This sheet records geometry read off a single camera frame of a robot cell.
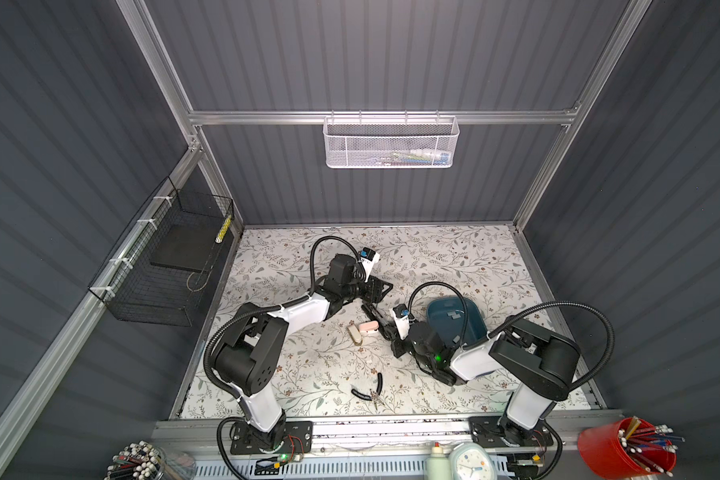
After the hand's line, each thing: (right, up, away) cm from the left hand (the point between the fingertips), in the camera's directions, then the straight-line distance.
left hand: (384, 281), depth 90 cm
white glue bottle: (+10, -38, -26) cm, 47 cm away
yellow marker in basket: (-45, +15, -8) cm, 48 cm away
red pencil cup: (+46, -30, -31) cm, 63 cm away
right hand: (+2, -15, 0) cm, 15 cm away
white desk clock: (+19, -40, -22) cm, 49 cm away
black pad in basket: (-50, +10, -15) cm, 53 cm away
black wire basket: (-56, +5, -16) cm, 59 cm away
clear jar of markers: (-47, -31, -34) cm, 66 cm away
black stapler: (0, -13, -1) cm, 14 cm away
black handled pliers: (-4, -30, -9) cm, 32 cm away
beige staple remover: (-9, -16, -1) cm, 18 cm away
